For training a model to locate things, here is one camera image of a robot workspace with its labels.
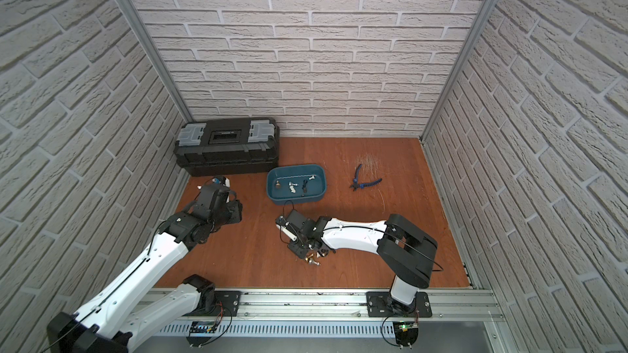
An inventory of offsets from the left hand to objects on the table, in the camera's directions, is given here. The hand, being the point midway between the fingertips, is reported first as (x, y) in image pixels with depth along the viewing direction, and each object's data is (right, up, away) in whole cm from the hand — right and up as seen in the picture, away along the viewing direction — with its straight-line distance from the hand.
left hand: (240, 202), depth 79 cm
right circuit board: (+52, -38, -8) cm, 65 cm away
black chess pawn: (+20, +2, +21) cm, 29 cm away
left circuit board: (-9, -38, -8) cm, 40 cm away
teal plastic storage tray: (+25, +3, +22) cm, 33 cm away
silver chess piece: (+14, +2, +21) cm, 25 cm away
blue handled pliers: (+42, +4, +24) cm, 48 cm away
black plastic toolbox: (-9, +19, +13) cm, 25 cm away
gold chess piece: (+9, +3, +21) cm, 23 cm away
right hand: (+19, -15, +6) cm, 25 cm away
